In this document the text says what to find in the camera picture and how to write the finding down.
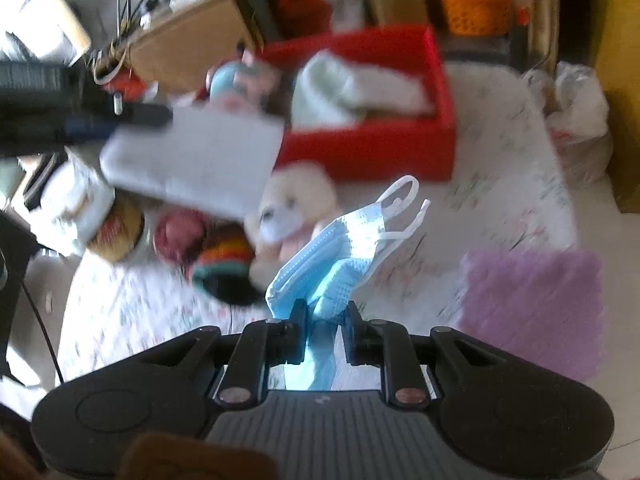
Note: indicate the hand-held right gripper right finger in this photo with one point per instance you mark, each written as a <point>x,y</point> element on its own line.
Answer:
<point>351,332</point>

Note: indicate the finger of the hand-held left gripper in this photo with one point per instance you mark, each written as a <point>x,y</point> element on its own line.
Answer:
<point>145,114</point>

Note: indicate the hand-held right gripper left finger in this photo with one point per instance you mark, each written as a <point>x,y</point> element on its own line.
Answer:
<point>299,332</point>

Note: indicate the white sponge block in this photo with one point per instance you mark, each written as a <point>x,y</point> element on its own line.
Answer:
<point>200,160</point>

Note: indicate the blue face mask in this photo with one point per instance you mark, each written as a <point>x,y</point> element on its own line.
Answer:
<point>345,230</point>

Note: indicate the rainbow striped knit sock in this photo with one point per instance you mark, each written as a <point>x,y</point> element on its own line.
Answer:
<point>225,255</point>

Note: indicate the pink yarn ball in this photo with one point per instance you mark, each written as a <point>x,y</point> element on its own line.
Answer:
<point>177,232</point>

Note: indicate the cream teddy bear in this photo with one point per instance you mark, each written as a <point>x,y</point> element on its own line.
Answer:
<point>295,195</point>

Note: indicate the purple fluffy cloth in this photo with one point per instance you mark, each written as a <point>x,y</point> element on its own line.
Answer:
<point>525,305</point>

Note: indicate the red cardboard box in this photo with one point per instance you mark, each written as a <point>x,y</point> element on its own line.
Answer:
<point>370,155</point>

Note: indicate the light blue towel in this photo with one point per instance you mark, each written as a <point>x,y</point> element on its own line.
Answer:
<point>340,95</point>

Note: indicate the wooden television stand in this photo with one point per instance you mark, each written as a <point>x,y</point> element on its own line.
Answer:
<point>185,45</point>

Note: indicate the glass jar with label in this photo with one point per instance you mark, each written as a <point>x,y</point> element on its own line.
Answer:
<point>75,205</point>

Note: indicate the red and white plastic bag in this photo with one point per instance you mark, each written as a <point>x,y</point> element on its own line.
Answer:
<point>305,5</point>

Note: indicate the floral tablecloth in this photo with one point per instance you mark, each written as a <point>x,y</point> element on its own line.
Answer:
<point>500,200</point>

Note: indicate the orange plastic basket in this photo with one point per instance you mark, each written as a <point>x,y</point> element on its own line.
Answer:
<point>472,12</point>

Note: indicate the wooden cabinet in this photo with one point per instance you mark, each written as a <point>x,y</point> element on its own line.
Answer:
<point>625,110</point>

